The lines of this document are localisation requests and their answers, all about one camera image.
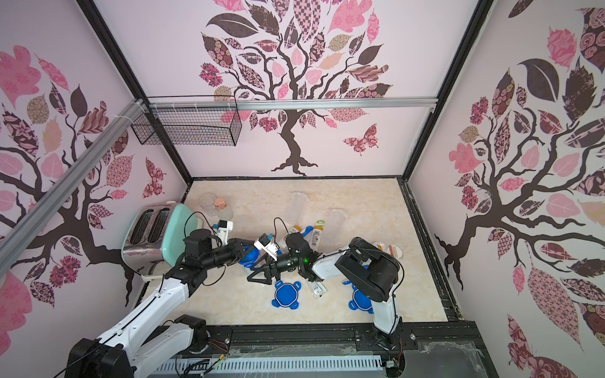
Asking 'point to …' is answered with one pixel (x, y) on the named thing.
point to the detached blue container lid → (360, 301)
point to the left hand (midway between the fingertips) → (256, 250)
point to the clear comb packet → (317, 288)
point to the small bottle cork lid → (220, 204)
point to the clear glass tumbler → (207, 201)
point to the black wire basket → (193, 120)
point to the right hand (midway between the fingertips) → (249, 274)
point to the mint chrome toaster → (154, 235)
